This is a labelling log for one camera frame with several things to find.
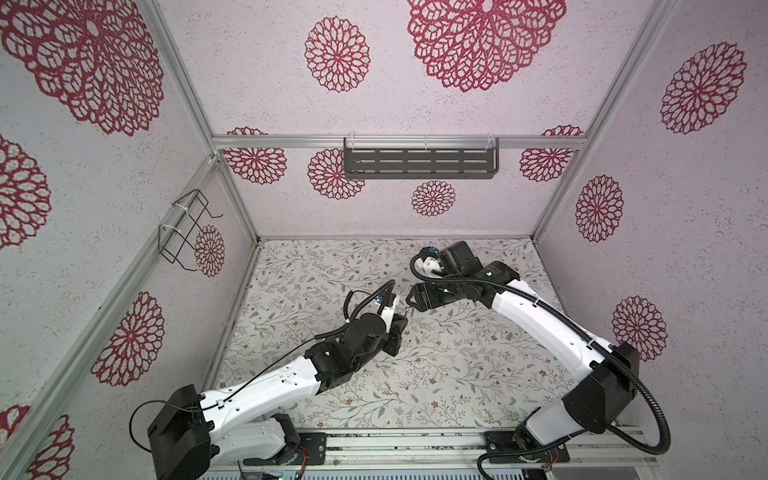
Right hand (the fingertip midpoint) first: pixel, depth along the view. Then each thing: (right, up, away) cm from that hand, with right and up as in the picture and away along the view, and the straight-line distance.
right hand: (417, 292), depth 78 cm
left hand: (-5, -8, -2) cm, 9 cm away
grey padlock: (-3, -4, -4) cm, 6 cm away
